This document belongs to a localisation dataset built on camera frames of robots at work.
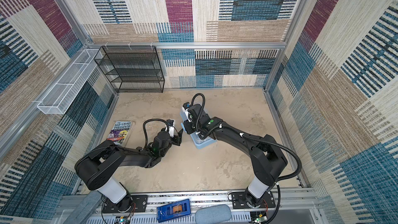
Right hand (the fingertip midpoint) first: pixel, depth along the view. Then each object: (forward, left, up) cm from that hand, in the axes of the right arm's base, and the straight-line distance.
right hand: (188, 124), depth 85 cm
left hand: (+2, +6, -5) cm, 8 cm away
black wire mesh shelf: (+44, +40, +4) cm, 60 cm away
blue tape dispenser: (-38, +6, -8) cm, 39 cm away
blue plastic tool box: (-8, -5, -7) cm, 12 cm away
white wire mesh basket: (+3, +57, +21) cm, 61 cm away
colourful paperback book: (+4, +43, -12) cm, 45 cm away
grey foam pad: (-40, -11, -10) cm, 42 cm away
